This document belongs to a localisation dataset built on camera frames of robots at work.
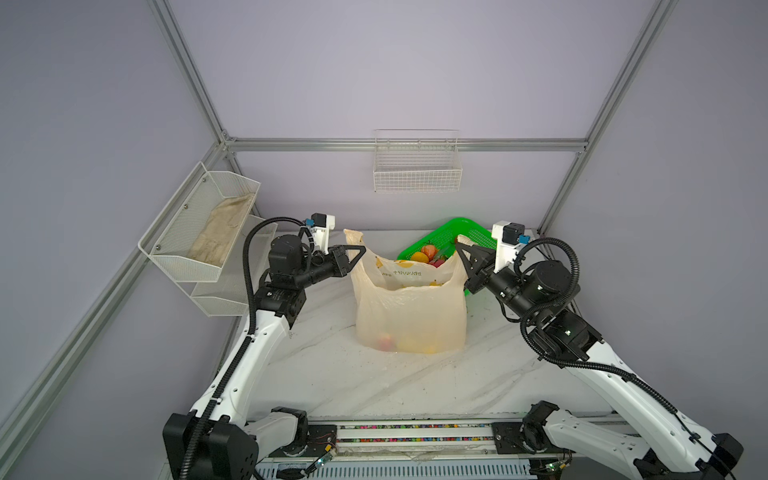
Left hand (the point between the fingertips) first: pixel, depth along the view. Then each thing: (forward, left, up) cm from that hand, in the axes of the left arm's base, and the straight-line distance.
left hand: (364, 251), depth 69 cm
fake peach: (+21, -20, -24) cm, 37 cm away
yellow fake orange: (+17, -16, -23) cm, 33 cm away
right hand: (-5, -20, +8) cm, 22 cm away
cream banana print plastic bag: (-10, -10, -9) cm, 17 cm away
